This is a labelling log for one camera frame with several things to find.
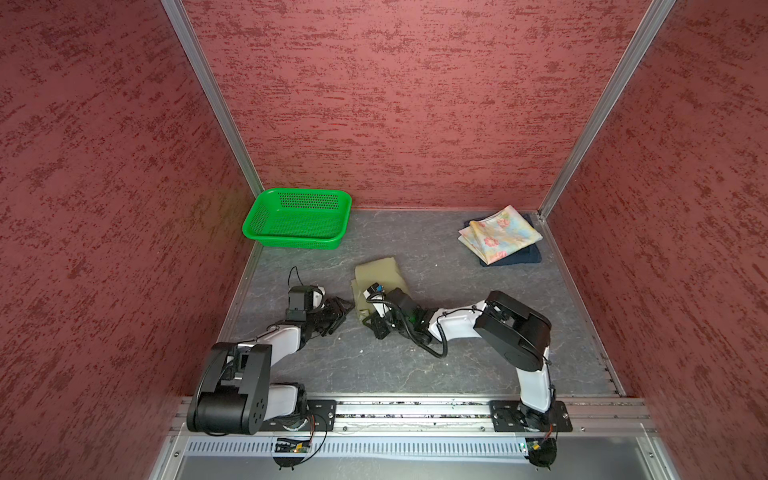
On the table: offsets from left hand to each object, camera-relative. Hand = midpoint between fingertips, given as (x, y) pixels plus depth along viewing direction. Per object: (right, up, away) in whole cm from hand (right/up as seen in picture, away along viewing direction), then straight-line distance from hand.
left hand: (352, 314), depth 90 cm
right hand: (+4, -3, -1) cm, 5 cm away
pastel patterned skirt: (+51, +25, +17) cm, 60 cm away
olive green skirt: (+10, +13, +4) cm, 16 cm away
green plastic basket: (-25, +32, +27) cm, 48 cm away
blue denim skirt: (+61, +18, +13) cm, 65 cm away
